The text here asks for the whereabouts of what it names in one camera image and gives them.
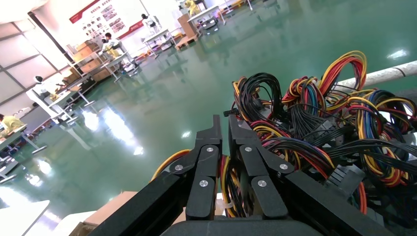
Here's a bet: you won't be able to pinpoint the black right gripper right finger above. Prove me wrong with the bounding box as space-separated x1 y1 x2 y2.
228 114 391 236

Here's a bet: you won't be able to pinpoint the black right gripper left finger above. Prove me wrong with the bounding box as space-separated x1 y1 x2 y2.
88 114 224 236

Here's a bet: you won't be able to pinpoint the cardboard box with dividers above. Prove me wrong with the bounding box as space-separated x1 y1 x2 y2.
68 191 225 236

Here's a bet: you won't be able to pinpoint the plain silver power supply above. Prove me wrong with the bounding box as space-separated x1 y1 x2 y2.
251 50 369 178

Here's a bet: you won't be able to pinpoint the stacked cardboard boxes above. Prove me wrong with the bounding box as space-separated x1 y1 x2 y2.
177 13 198 39

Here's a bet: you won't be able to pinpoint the white humanoid robot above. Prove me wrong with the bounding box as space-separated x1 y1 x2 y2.
31 75 52 100
141 13 160 34

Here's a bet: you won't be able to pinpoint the person in white shirt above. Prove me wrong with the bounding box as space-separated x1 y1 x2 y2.
101 31 124 59

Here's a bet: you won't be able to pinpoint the cardboard boxes on shelf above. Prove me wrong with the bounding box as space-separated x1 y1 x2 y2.
72 40 112 83

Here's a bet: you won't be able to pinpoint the person in yellow jacket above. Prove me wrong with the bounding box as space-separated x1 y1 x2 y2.
0 114 26 138

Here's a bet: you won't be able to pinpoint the white pipe table frame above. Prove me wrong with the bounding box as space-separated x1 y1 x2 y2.
337 60 417 90

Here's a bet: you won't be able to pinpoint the red and white wall poster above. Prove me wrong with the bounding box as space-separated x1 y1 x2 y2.
69 0 145 40

